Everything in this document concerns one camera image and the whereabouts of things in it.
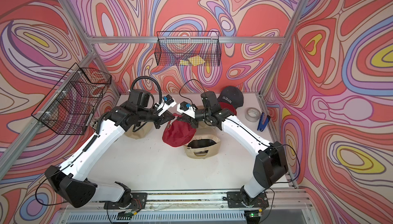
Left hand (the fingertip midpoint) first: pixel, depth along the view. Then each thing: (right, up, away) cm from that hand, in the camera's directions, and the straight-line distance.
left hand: (174, 115), depth 71 cm
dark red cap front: (+2, -9, +1) cm, 9 cm away
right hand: (+2, -2, +3) cm, 5 cm away
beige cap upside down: (+14, -18, +12) cm, 26 cm away
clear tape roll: (+50, -1, +35) cm, 62 cm away
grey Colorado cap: (+36, +13, +36) cm, 53 cm away
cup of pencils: (-45, -5, +9) cm, 46 cm away
